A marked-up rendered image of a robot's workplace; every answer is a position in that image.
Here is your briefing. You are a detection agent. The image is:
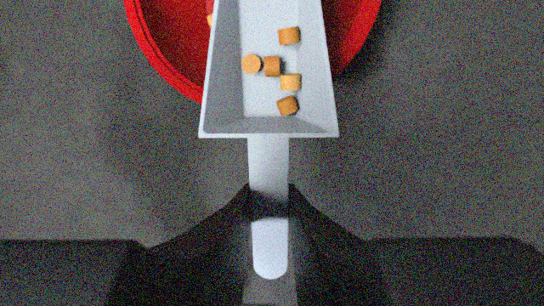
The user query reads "red bowl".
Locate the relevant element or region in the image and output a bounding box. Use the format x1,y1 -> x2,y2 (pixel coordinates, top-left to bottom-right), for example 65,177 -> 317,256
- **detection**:
123,0 -> 380,104

